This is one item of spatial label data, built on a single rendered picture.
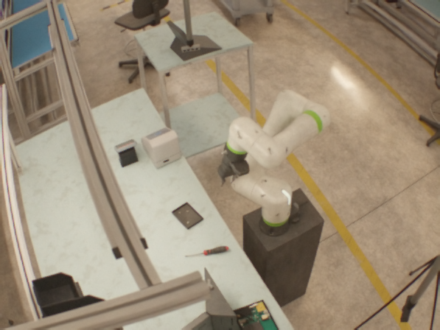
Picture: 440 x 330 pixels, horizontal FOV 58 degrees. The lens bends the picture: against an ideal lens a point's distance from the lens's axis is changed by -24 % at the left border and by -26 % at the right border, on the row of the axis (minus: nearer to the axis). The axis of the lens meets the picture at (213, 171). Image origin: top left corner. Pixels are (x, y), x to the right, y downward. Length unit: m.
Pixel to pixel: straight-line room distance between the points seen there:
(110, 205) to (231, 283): 1.02
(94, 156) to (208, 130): 2.42
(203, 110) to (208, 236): 1.69
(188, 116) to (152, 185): 1.40
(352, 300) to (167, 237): 1.44
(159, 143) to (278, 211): 0.58
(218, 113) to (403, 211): 1.61
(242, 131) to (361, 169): 1.96
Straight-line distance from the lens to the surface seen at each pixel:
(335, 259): 3.20
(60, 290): 1.47
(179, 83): 4.42
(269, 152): 1.87
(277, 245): 2.27
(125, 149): 2.28
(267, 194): 2.14
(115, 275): 2.01
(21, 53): 3.99
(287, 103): 2.26
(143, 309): 0.83
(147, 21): 4.26
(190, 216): 2.13
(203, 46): 2.84
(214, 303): 1.66
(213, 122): 3.53
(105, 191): 1.02
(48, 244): 2.20
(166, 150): 2.27
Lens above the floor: 2.68
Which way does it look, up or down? 48 degrees down
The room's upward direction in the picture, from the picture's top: 5 degrees counter-clockwise
